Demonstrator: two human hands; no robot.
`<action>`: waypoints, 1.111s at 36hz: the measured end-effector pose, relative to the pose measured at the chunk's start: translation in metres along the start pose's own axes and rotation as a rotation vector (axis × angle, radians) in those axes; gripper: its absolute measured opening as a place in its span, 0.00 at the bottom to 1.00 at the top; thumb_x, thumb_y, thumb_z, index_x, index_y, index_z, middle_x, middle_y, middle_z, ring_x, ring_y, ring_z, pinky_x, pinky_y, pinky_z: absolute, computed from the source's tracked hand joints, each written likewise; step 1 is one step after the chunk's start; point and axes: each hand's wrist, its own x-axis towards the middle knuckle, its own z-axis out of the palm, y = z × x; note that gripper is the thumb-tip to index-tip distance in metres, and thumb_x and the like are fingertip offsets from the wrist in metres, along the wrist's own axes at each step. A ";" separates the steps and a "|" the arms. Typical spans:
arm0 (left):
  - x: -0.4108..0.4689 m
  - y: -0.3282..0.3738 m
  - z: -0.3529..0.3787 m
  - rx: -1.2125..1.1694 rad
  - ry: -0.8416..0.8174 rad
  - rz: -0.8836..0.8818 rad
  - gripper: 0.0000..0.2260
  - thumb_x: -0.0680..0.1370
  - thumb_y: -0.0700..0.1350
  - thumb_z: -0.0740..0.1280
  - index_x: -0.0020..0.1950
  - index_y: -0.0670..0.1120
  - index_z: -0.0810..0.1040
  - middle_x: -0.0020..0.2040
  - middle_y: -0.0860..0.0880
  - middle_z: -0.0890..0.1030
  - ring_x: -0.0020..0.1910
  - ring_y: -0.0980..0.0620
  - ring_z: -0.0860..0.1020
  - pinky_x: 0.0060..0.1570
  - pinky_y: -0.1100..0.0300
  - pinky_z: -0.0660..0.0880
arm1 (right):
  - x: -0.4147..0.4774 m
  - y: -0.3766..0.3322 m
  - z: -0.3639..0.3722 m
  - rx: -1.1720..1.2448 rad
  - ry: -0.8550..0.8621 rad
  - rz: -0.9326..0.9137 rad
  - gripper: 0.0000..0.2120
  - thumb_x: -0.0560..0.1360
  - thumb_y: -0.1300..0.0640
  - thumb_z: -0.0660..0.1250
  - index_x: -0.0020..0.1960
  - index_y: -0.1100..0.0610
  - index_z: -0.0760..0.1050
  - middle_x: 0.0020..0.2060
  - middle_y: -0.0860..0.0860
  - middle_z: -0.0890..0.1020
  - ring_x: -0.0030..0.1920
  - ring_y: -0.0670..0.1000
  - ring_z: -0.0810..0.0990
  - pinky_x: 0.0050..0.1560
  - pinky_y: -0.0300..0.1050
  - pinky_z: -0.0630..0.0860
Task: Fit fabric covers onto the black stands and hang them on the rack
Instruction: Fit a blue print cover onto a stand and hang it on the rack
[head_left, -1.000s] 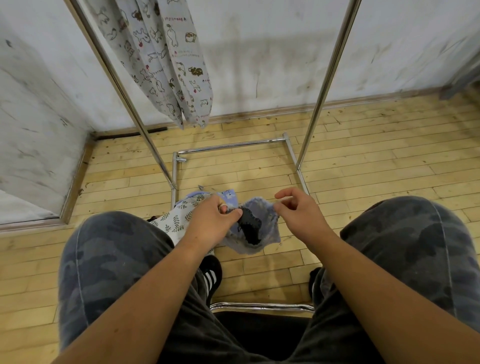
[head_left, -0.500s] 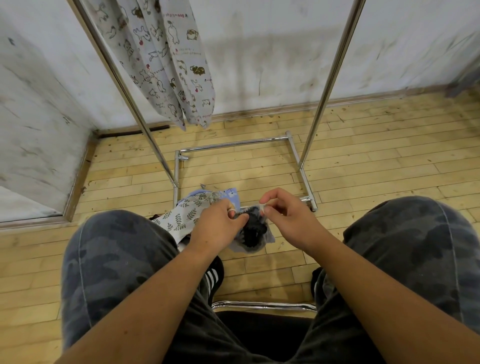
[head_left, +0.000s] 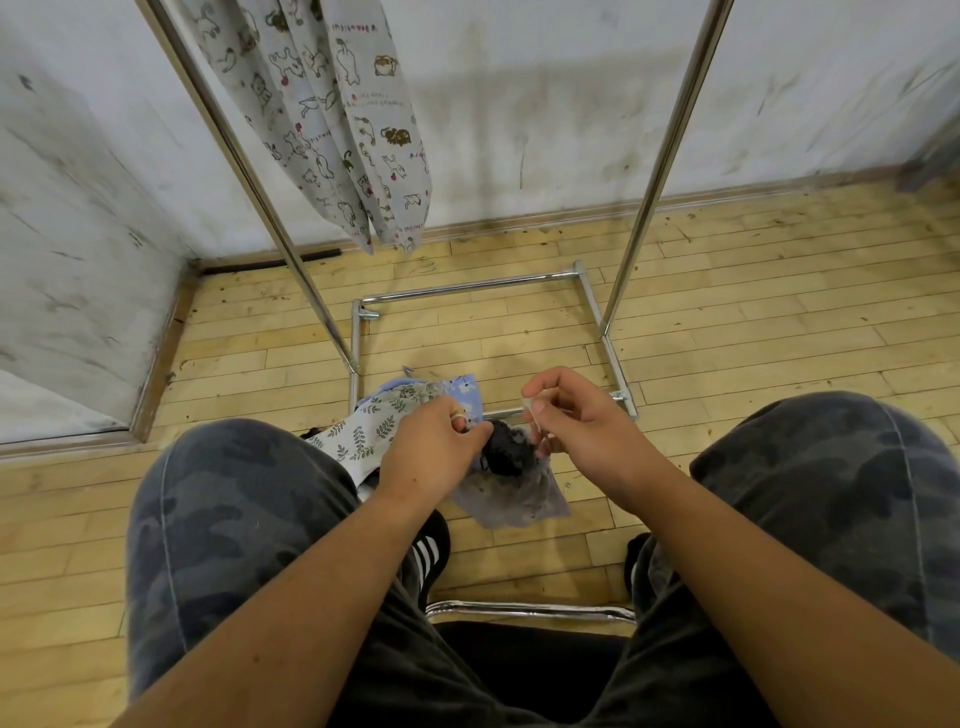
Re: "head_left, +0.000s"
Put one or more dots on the person's left hand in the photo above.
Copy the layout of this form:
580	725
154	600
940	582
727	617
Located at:
427	465

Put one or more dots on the person's right hand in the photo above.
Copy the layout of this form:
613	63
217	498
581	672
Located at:
607	450

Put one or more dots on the blue floral bag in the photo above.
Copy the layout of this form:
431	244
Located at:
465	394

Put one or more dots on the chrome clothes rack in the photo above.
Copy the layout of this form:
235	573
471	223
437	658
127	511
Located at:
682	112

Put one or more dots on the person's right forearm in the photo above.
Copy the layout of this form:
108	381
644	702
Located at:
795	622

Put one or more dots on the person's left forearm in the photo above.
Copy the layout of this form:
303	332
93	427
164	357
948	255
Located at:
285	615

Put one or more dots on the black striped left shoe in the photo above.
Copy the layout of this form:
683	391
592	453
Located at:
431	547

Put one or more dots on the black striped shoe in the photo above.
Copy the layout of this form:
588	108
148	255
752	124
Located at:
636	562
431	547

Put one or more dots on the black striped right shoe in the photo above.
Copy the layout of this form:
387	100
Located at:
636	562

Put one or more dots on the black chair seat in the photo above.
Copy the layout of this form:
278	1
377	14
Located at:
532	675

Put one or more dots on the black baseboard strip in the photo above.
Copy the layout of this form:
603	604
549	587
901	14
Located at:
270	262

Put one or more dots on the grey metal furniture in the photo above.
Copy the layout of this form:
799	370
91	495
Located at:
934	169

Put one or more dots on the chrome chair frame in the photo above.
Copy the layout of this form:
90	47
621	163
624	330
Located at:
525	611

